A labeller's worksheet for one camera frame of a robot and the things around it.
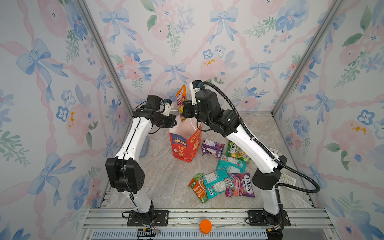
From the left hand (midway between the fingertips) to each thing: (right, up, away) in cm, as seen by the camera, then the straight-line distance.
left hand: (176, 121), depth 82 cm
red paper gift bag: (+5, -9, -9) cm, 14 cm away
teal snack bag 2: (+22, -34, 0) cm, 40 cm away
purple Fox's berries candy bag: (+36, -35, 0) cm, 51 cm away
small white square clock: (+62, -19, +14) cm, 66 cm away
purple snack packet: (+21, -16, +14) cm, 30 cm away
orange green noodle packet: (+12, -36, +1) cm, 38 cm away
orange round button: (+15, -48, -15) cm, 52 cm away
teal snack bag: (+33, -26, +8) cm, 43 cm away
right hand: (+5, +8, -16) cm, 18 cm away
